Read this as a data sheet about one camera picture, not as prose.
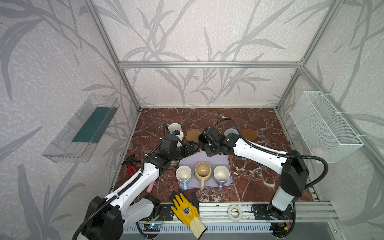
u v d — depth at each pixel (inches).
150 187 31.7
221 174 33.4
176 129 38.1
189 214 28.4
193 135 41.3
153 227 28.2
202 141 31.7
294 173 17.5
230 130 42.1
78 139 24.7
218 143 24.3
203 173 33.5
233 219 28.2
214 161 35.2
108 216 15.0
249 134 41.0
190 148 28.0
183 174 33.1
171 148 24.6
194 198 30.6
